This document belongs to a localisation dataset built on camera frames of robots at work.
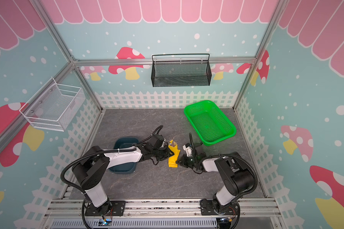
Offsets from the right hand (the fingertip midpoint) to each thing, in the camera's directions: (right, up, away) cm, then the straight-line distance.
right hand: (175, 161), depth 89 cm
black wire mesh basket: (+2, +61, +9) cm, 62 cm away
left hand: (-1, +3, -1) cm, 4 cm away
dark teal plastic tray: (-27, -2, -6) cm, 28 cm away
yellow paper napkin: (-2, +2, 0) cm, 2 cm away
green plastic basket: (+28, +23, +20) cm, 42 cm away
